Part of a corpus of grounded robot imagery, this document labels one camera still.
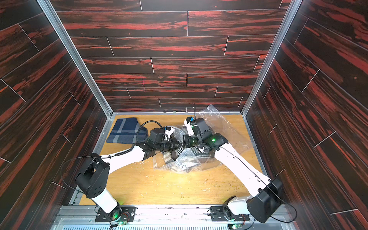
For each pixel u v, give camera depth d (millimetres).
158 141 695
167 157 913
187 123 673
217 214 731
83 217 734
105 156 506
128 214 733
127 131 1068
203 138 553
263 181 407
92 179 456
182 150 709
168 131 798
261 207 466
